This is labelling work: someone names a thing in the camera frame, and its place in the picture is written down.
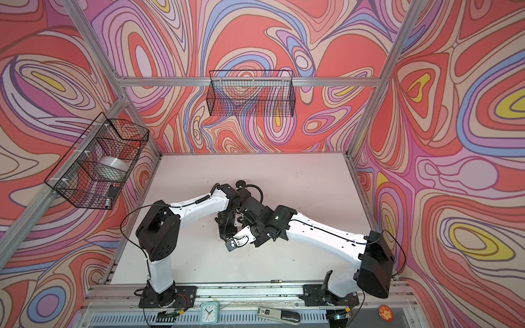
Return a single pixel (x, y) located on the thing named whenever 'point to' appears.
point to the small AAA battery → (276, 281)
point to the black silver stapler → (288, 317)
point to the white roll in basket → (111, 169)
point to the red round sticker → (386, 313)
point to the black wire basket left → (95, 169)
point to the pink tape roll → (240, 183)
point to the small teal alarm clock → (210, 312)
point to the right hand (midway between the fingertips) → (250, 230)
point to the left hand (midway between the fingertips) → (229, 232)
